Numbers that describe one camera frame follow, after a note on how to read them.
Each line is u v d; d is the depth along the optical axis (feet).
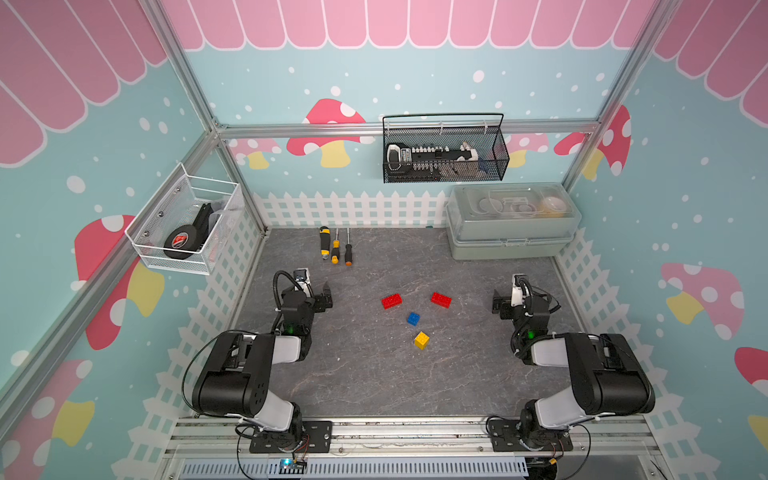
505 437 2.43
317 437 2.44
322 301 2.80
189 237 2.24
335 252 3.69
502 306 2.79
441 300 3.26
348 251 3.69
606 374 1.51
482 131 2.94
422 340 2.86
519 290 2.61
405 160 2.87
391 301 3.25
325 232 3.90
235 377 1.50
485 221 3.27
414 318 3.09
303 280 2.59
